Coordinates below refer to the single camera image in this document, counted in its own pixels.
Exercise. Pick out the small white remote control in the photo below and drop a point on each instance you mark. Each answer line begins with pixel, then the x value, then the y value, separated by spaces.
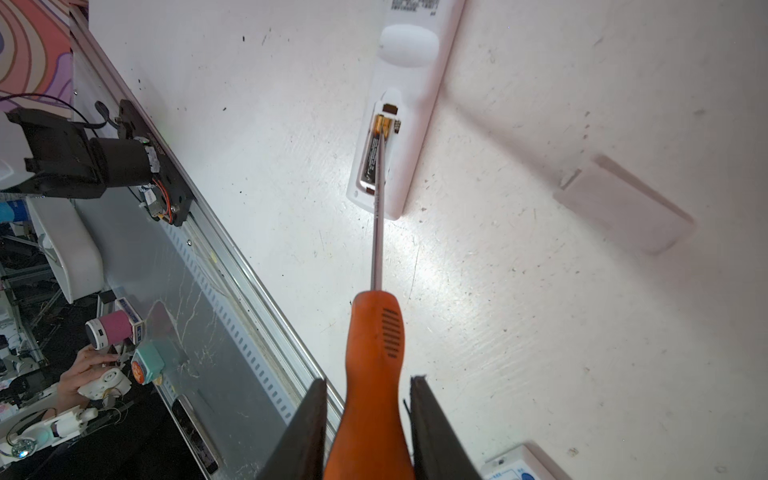
pixel 516 464

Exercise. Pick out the orange handle screwdriver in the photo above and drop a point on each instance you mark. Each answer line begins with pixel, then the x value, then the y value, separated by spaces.
pixel 370 442

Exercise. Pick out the long white remote control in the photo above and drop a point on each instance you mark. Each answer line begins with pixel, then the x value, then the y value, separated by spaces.
pixel 411 57

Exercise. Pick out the black gold battery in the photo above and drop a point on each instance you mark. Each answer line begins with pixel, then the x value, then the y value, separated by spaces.
pixel 369 156

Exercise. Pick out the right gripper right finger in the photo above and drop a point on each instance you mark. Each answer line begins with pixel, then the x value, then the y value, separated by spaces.
pixel 437 451

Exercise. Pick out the white battery cover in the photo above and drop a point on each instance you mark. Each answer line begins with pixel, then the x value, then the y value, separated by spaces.
pixel 624 207

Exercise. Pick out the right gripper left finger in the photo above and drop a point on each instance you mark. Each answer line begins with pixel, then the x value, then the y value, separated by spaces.
pixel 300 452

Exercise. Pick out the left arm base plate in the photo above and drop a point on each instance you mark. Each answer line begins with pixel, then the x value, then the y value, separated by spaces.
pixel 176 194

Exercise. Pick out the person hand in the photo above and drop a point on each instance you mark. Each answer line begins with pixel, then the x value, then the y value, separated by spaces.
pixel 88 366

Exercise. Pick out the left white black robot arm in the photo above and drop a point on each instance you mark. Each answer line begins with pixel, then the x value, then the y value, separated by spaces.
pixel 47 155

